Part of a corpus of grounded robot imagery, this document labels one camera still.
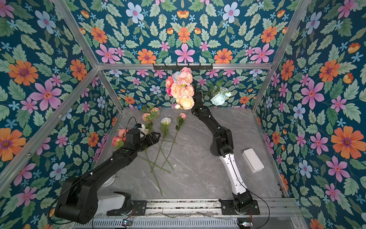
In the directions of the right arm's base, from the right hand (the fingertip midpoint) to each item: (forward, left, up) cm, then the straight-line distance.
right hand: (197, 94), depth 104 cm
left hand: (-34, +24, -5) cm, 42 cm away
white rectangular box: (-44, -36, -17) cm, 59 cm away
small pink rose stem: (-15, +13, -16) cm, 25 cm away
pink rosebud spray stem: (-7, +36, -13) cm, 39 cm away
